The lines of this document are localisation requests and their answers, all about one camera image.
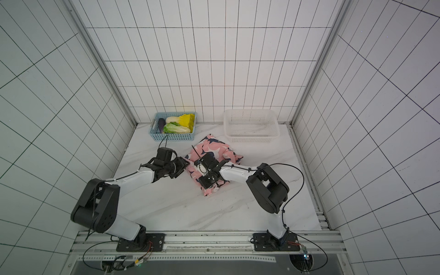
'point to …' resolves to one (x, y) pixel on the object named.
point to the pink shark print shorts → (223, 152)
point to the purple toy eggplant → (161, 123)
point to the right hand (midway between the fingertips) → (197, 185)
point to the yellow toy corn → (187, 120)
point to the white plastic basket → (251, 125)
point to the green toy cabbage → (174, 128)
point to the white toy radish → (172, 119)
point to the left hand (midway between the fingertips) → (186, 167)
